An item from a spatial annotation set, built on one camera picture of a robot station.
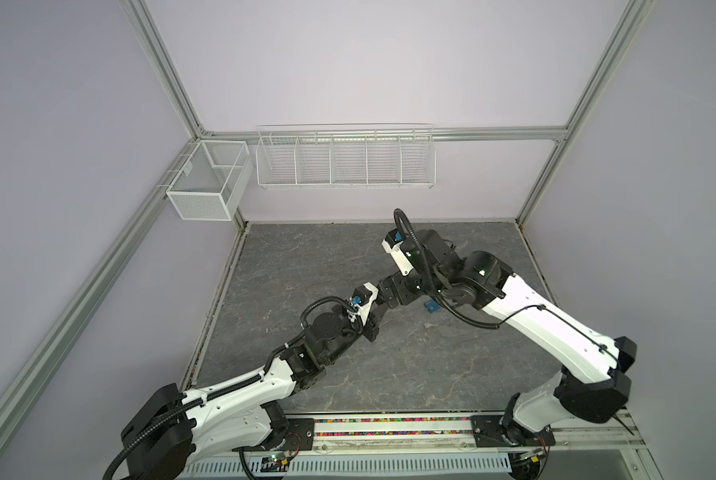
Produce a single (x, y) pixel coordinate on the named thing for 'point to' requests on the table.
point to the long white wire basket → (343, 156)
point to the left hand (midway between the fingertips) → (385, 300)
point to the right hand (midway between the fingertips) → (393, 281)
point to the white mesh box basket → (210, 179)
